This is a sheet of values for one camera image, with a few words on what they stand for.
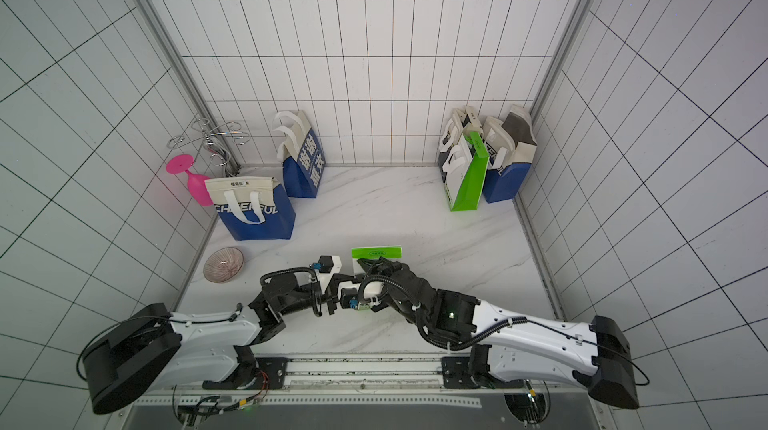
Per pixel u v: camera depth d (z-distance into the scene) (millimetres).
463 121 994
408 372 746
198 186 872
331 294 667
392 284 449
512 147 925
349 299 542
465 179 920
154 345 422
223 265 899
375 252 670
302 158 994
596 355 411
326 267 642
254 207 854
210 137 884
